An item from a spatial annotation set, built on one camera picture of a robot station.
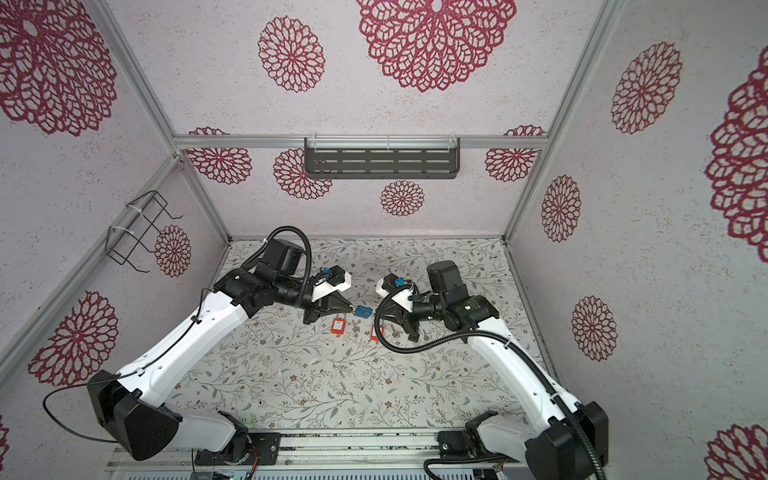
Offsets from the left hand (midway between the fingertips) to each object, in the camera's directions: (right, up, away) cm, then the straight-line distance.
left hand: (346, 309), depth 70 cm
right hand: (+8, +1, +1) cm, 8 cm away
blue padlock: (+4, 0, -2) cm, 4 cm away
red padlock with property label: (+6, -11, +22) cm, 25 cm away
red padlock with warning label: (-6, -9, +24) cm, 27 cm away
